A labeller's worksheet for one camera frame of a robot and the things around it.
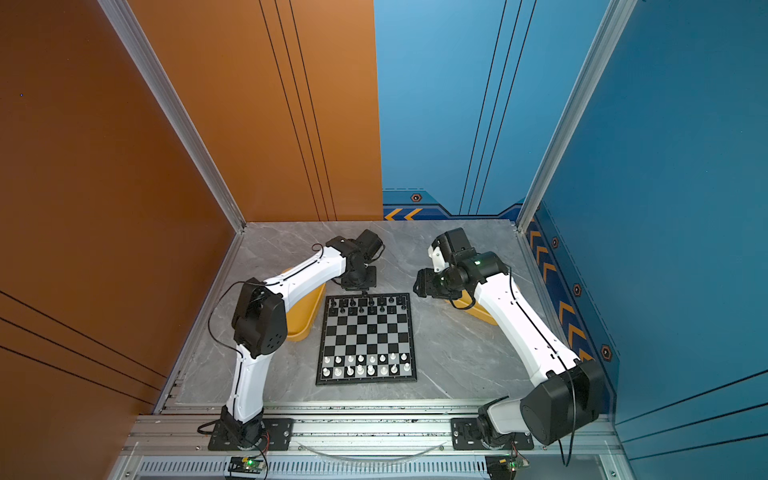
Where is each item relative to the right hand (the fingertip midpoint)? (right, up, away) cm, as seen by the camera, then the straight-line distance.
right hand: (420, 288), depth 78 cm
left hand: (-14, -1, +16) cm, 21 cm away
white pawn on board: (-26, -21, +5) cm, 33 cm away
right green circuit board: (+19, -41, -8) cm, 46 cm away
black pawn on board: (-26, -10, +16) cm, 32 cm away
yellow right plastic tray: (+9, -1, -18) cm, 20 cm away
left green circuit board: (-43, -42, -7) cm, 60 cm away
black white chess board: (-15, -16, +11) cm, 25 cm away
